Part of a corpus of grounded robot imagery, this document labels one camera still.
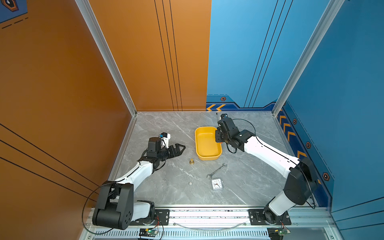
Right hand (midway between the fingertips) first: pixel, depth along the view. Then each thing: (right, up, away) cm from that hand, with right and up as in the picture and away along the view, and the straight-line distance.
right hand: (217, 133), depth 86 cm
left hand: (-21, -8, +2) cm, 23 cm away
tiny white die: (-15, -28, -2) cm, 32 cm away
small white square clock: (0, -28, -3) cm, 28 cm away
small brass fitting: (-15, -18, +6) cm, 24 cm away
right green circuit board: (+28, -46, -16) cm, 56 cm away
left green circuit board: (-35, -46, -15) cm, 60 cm away
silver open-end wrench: (-4, -25, +2) cm, 25 cm away
